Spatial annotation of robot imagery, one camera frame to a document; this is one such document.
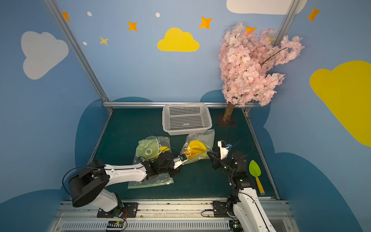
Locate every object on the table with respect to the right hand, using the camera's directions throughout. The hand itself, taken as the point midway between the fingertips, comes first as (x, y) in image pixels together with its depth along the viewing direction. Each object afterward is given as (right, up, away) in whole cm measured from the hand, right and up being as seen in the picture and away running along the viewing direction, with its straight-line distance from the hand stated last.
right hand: (211, 151), depth 80 cm
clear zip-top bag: (0, +7, +18) cm, 19 cm away
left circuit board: (-51, -37, -6) cm, 63 cm away
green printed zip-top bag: (-41, -1, +16) cm, 44 cm away
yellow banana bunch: (-7, -2, +12) cm, 14 cm away
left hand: (-16, -8, +6) cm, 19 cm away
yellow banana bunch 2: (-30, -2, +14) cm, 33 cm away
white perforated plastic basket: (-14, +19, +28) cm, 37 cm away
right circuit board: (+12, -37, -7) cm, 40 cm away
